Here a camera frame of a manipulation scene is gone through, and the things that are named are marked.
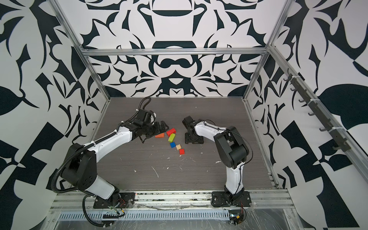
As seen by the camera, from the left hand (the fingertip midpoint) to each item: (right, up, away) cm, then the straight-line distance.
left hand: (164, 126), depth 87 cm
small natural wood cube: (+8, -13, +5) cm, 16 cm away
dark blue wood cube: (+4, -12, +8) cm, 15 cm away
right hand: (+17, -10, +9) cm, 22 cm away
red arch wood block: (+2, -5, +10) cm, 11 cm away
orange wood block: (-1, -4, -6) cm, 7 cm away
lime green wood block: (+3, -8, +10) cm, 13 cm away
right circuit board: (+37, -42, -15) cm, 58 cm away
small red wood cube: (+10, -16, +5) cm, 20 cm away
